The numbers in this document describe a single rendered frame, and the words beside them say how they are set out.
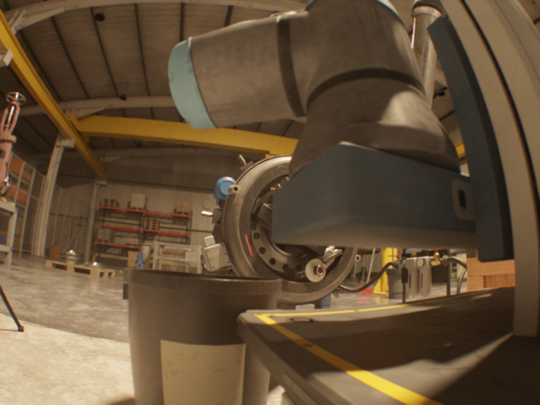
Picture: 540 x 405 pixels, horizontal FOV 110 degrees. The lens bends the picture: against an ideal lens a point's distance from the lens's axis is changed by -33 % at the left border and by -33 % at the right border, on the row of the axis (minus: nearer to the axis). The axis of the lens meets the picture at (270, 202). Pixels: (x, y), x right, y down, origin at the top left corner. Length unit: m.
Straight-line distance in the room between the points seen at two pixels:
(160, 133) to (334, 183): 13.10
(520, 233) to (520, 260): 0.02
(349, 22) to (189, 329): 0.46
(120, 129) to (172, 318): 13.38
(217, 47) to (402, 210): 0.28
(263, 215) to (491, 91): 1.09
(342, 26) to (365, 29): 0.03
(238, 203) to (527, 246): 1.14
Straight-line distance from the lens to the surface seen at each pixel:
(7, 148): 5.08
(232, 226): 1.23
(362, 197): 0.20
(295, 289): 1.32
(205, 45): 0.39
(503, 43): 0.33
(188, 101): 0.39
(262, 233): 1.39
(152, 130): 13.37
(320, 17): 0.36
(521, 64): 0.31
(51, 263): 5.80
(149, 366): 0.49
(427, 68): 0.91
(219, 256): 1.23
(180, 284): 0.42
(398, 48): 0.33
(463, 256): 7.88
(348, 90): 0.28
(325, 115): 0.27
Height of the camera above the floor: 0.38
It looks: 14 degrees up
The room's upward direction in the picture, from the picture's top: 2 degrees clockwise
